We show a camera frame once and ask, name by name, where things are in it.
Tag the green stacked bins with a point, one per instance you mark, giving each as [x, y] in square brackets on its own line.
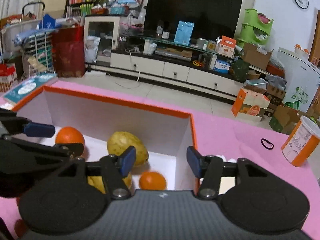
[256, 28]

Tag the yellow pear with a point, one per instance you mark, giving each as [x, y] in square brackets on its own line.
[97, 182]
[118, 142]

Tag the red gift bag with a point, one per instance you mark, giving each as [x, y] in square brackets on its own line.
[68, 52]

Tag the orange cardboard box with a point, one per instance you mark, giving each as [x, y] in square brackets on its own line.
[166, 133]

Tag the white glass door cabinet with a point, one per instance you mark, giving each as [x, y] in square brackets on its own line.
[100, 37]

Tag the red cherry tomato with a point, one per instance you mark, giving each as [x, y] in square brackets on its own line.
[20, 228]

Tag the metal trolley cart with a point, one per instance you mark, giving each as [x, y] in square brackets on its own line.
[35, 43]

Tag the pink flowered tablecloth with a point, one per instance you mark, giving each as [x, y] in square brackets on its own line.
[235, 139]

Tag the orange white medicine box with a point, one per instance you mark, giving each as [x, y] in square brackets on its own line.
[225, 46]

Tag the brown cardboard box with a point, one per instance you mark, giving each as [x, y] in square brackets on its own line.
[256, 56]

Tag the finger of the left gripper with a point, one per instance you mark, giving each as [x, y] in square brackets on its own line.
[74, 149]
[39, 130]

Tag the teal book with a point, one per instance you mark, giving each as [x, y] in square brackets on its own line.
[28, 86]

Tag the black television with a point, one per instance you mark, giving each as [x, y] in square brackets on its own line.
[211, 18]

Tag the orange white carton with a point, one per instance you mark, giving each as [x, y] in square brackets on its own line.
[250, 105]

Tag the blue tissue box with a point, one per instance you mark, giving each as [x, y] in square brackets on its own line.
[222, 66]

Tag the blue packet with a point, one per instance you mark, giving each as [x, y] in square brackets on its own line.
[183, 33]

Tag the white tv cabinet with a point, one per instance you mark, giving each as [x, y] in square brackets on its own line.
[192, 79]

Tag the orange white canister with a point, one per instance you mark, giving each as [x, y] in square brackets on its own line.
[302, 141]

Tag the white small fridge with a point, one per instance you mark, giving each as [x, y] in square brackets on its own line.
[302, 80]

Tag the red white carton box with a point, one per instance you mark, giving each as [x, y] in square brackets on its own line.
[8, 77]

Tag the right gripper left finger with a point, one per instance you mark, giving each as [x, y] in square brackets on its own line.
[113, 169]

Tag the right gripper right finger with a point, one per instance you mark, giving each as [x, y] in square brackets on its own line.
[208, 168]

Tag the large orange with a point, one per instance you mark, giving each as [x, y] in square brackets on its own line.
[69, 135]

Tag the small orange tomato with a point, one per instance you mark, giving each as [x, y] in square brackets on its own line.
[152, 181]

